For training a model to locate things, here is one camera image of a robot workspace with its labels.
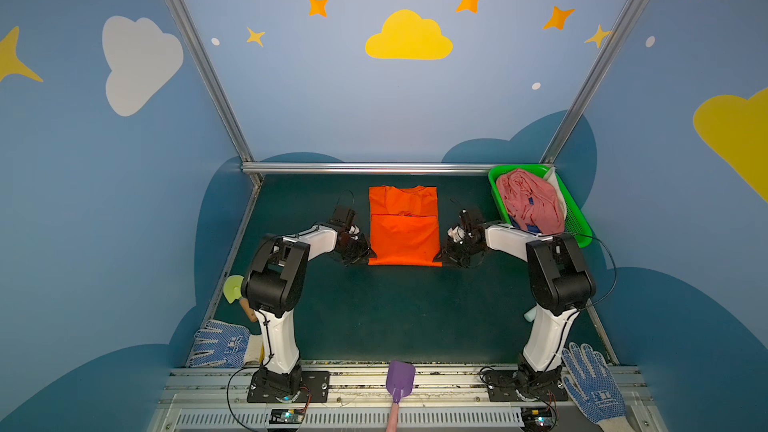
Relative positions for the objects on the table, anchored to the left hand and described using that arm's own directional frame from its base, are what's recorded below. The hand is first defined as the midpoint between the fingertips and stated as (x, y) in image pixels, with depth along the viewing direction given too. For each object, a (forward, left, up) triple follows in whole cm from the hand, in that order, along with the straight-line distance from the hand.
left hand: (378, 255), depth 96 cm
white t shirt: (+29, -64, +8) cm, 70 cm away
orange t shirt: (+12, -9, -1) cm, 15 cm away
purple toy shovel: (-35, -7, -2) cm, 36 cm away
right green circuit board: (-43, -40, -3) cm, 59 cm away
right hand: (0, -20, -1) cm, 20 cm away
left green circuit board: (-43, +21, -4) cm, 48 cm away
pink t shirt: (+20, -55, +6) cm, 58 cm away
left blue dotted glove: (-28, +43, -2) cm, 51 cm away
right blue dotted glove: (-37, -56, -3) cm, 67 cm away
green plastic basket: (+13, -67, +5) cm, 69 cm away
